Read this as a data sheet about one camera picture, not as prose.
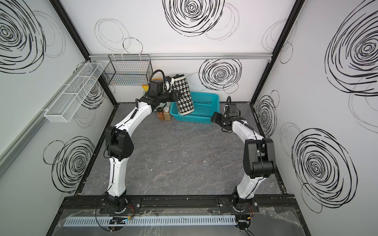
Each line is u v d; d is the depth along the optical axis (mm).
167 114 1031
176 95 852
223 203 738
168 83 788
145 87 1000
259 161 475
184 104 881
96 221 685
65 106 723
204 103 1196
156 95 727
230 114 737
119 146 554
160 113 1047
